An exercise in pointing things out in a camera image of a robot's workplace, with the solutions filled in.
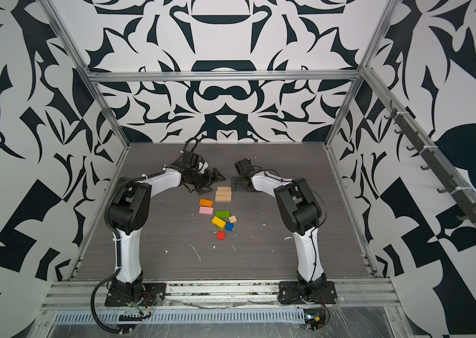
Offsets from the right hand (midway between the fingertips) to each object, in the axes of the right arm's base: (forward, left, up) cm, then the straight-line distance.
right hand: (243, 183), depth 102 cm
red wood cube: (-24, +10, -3) cm, 26 cm away
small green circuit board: (-53, -23, -3) cm, 57 cm away
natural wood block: (-5, +9, 0) cm, 11 cm away
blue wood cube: (-21, +6, -1) cm, 22 cm away
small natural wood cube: (-18, +5, -1) cm, 19 cm away
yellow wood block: (-20, +11, 0) cm, 22 cm away
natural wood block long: (-4, +9, +2) cm, 10 cm away
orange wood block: (-10, +18, 0) cm, 20 cm away
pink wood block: (-13, +17, -1) cm, 22 cm away
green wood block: (-14, +9, -3) cm, 17 cm away
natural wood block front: (-7, +9, -1) cm, 12 cm away
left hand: (-1, +10, +5) cm, 11 cm away
